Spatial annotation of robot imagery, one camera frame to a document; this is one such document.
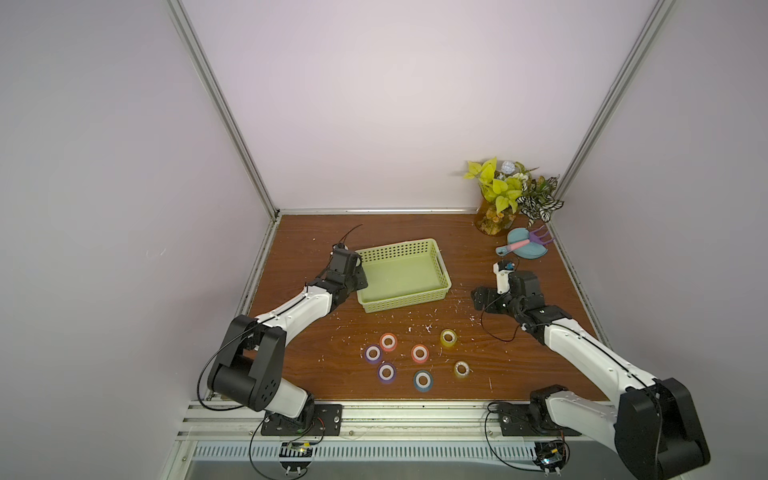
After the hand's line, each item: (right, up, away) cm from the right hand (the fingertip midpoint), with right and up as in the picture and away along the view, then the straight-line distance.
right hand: (487, 287), depth 86 cm
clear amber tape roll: (-9, -22, -5) cm, 24 cm away
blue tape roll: (-20, -24, -7) cm, 32 cm away
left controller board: (-52, -40, -14) cm, 67 cm away
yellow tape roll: (-12, -15, 0) cm, 19 cm away
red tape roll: (-29, -16, -1) cm, 34 cm away
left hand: (-37, +4, +6) cm, 37 cm away
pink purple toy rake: (+26, +14, +25) cm, 39 cm away
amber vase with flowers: (+9, +20, +21) cm, 31 cm away
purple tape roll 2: (-30, -23, -5) cm, 38 cm away
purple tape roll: (-34, -19, -3) cm, 39 cm away
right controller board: (+10, -38, -16) cm, 42 cm away
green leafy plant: (+11, +32, +9) cm, 35 cm away
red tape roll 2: (-20, -19, -3) cm, 28 cm away
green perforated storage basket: (-25, +2, +16) cm, 30 cm away
